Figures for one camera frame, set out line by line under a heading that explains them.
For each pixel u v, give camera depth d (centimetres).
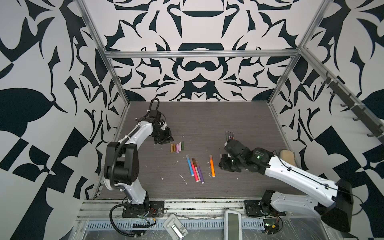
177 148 94
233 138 100
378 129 50
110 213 67
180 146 96
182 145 96
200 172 85
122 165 46
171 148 95
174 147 94
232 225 67
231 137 99
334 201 40
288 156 89
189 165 88
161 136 79
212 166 87
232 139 100
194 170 86
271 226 71
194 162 89
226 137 100
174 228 68
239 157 56
